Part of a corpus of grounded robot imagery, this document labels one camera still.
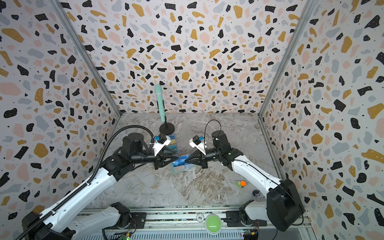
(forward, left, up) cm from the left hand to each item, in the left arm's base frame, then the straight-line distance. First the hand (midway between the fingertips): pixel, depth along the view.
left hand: (177, 153), depth 67 cm
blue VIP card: (-1, -1, -5) cm, 5 cm away
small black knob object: (-11, -40, -24) cm, 48 cm away
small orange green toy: (-6, -34, -25) cm, 43 cm away
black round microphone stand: (+37, +14, -28) cm, 48 cm away
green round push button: (-24, -16, -26) cm, 39 cm away
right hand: (-1, -4, -4) cm, 6 cm away
